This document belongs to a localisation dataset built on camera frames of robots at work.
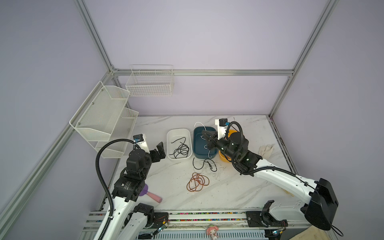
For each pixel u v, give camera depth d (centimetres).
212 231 68
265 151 98
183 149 99
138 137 58
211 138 65
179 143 101
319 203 39
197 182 84
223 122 60
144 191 82
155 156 63
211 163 93
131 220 59
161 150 64
